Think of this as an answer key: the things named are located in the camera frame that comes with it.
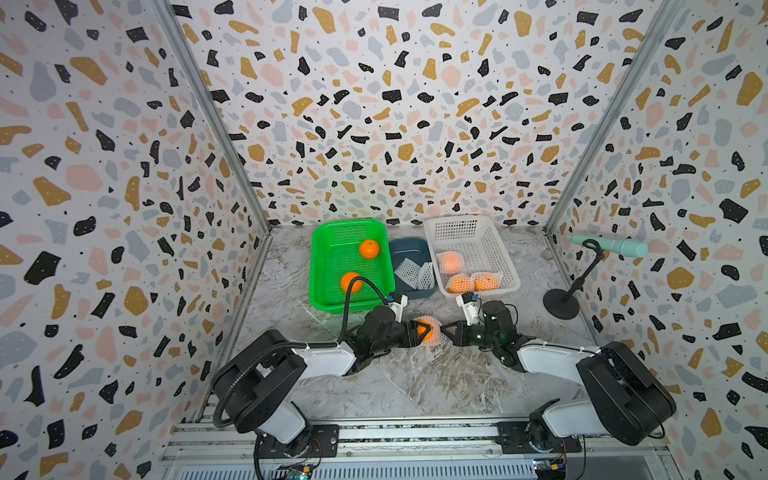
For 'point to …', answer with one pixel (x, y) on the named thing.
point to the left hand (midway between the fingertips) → (433, 329)
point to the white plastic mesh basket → (468, 256)
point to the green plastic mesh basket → (335, 251)
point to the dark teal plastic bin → (417, 250)
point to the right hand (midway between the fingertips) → (446, 329)
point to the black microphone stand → (560, 303)
